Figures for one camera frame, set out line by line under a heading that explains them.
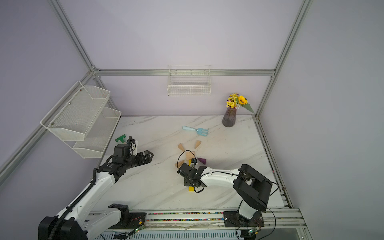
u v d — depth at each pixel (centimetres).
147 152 76
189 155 98
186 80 96
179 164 92
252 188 44
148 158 75
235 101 93
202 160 94
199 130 111
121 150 62
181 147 101
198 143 104
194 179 62
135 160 71
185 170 66
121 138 103
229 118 114
